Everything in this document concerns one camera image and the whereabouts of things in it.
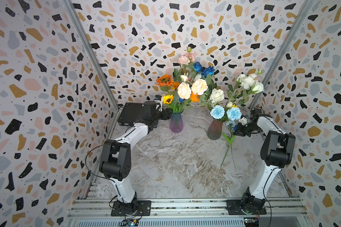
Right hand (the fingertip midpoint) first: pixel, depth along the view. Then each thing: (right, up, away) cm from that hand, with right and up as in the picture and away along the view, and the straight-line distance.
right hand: (236, 132), depth 97 cm
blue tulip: (-4, -6, -1) cm, 8 cm away
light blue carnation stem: (-1, +5, +9) cm, 11 cm away
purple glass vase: (-41, +6, +7) cm, 42 cm away
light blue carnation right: (-12, +12, -26) cm, 31 cm away
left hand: (-45, +16, -7) cm, 48 cm away
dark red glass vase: (-15, +2, 0) cm, 15 cm away
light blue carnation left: (-19, +13, -25) cm, 34 cm away
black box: (-78, +13, +13) cm, 80 cm away
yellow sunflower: (-46, +21, -14) cm, 53 cm away
